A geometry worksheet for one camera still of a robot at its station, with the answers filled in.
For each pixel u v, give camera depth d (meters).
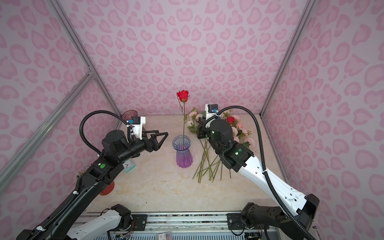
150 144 0.57
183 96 0.72
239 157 0.46
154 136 0.57
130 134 0.55
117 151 0.50
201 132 0.58
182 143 0.83
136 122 0.57
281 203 0.36
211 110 0.53
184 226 0.72
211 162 0.94
